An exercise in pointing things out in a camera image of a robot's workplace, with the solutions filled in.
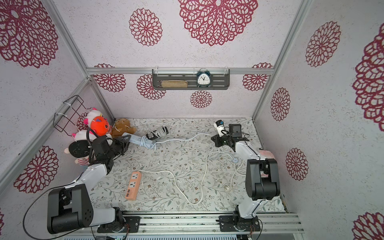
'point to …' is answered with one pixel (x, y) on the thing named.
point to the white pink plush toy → (91, 115)
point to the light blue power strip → (142, 141)
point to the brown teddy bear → (122, 125)
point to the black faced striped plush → (80, 147)
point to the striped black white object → (161, 132)
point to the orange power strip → (133, 186)
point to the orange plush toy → (100, 125)
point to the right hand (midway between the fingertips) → (214, 135)
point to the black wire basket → (66, 119)
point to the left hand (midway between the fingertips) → (131, 136)
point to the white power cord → (232, 176)
